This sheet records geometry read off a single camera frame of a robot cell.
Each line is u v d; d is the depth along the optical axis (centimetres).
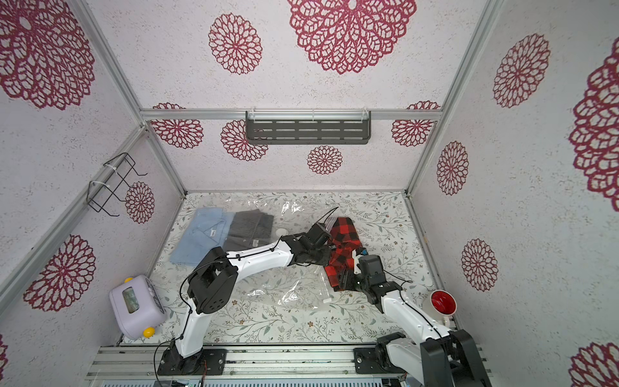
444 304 83
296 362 76
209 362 73
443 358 41
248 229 102
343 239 100
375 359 73
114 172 78
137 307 78
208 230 104
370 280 67
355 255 81
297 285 89
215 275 57
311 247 72
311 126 92
